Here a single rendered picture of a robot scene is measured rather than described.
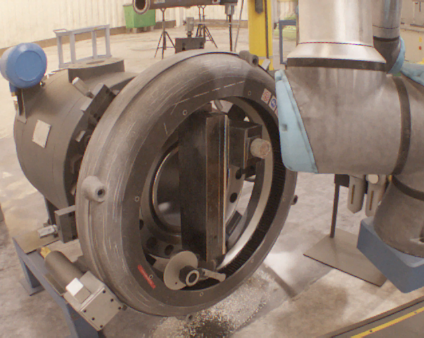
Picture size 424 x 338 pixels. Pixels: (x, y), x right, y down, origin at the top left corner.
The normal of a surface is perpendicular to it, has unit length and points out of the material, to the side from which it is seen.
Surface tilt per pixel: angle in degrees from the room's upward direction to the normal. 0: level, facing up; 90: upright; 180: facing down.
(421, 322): 0
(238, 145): 86
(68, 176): 90
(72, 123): 48
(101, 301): 90
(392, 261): 90
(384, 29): 111
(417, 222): 70
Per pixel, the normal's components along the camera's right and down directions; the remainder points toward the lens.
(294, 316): -0.04, -0.92
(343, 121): -0.15, 0.23
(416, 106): -0.12, -0.25
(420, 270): 0.28, 0.36
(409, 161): -0.11, 0.75
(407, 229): -0.71, -0.04
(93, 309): 0.70, 0.26
